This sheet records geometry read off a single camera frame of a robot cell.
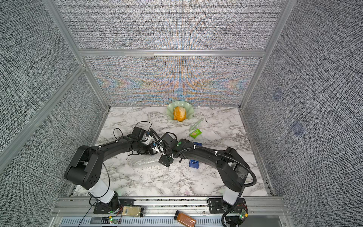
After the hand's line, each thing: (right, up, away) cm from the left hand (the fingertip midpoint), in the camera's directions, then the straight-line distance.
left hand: (157, 151), depth 90 cm
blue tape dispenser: (+23, -6, -7) cm, 25 cm away
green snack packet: (+26, +10, +12) cm, 30 cm away
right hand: (+5, +2, -7) cm, 9 cm away
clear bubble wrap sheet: (-6, -8, -5) cm, 11 cm away
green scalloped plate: (+22, +28, +22) cm, 41 cm away
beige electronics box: (-9, -24, -22) cm, 34 cm away
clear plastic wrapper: (+26, +16, +19) cm, 36 cm away
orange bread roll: (+14, +25, +13) cm, 31 cm away
